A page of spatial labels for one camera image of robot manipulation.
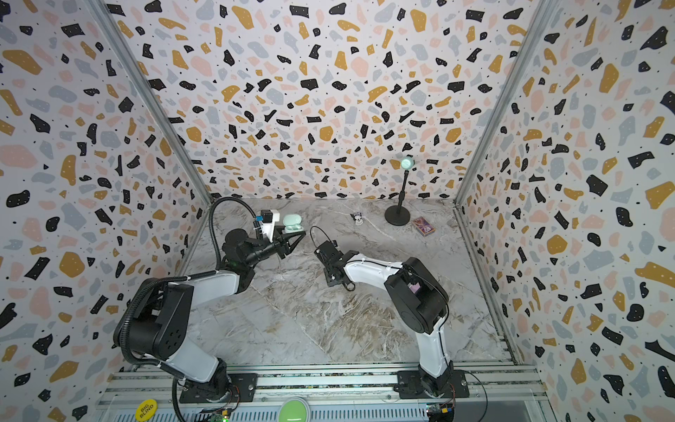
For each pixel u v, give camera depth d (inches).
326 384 29.9
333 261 29.3
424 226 44.3
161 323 17.9
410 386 29.3
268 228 29.5
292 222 32.2
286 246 30.3
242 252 27.5
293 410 27.3
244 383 29.2
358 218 44.5
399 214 46.0
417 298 20.0
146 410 27.6
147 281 19.2
